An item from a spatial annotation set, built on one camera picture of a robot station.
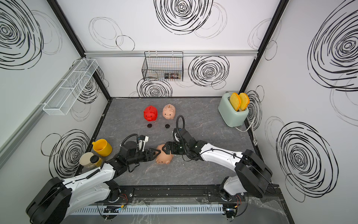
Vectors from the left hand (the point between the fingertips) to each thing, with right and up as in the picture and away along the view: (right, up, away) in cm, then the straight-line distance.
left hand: (158, 153), depth 81 cm
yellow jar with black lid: (-34, -3, -4) cm, 34 cm away
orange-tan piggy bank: (+3, -2, -2) cm, 4 cm away
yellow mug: (-37, +2, +6) cm, 37 cm away
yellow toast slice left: (+50, +31, +11) cm, 60 cm away
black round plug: (+3, +14, +21) cm, 25 cm away
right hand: (+6, +2, -1) cm, 6 cm away
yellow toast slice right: (+55, +31, +8) cm, 64 cm away
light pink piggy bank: (+5, +24, +19) cm, 31 cm away
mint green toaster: (+50, +20, +13) cm, 55 cm away
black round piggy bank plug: (-10, +14, +21) cm, 27 cm away
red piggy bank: (-8, +23, +18) cm, 31 cm away
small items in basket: (+8, +48, +8) cm, 49 cm away
